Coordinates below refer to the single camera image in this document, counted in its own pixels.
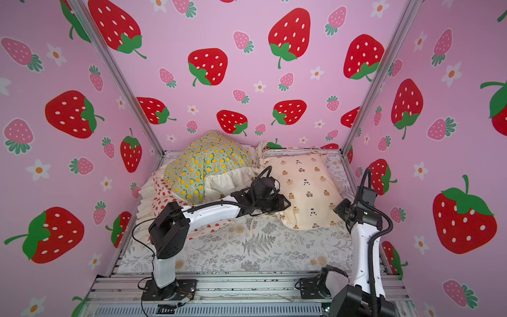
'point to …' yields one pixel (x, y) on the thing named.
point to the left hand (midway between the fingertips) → (291, 205)
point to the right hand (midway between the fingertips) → (341, 207)
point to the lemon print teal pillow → (211, 153)
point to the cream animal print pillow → (309, 183)
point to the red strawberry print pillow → (154, 194)
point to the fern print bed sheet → (249, 247)
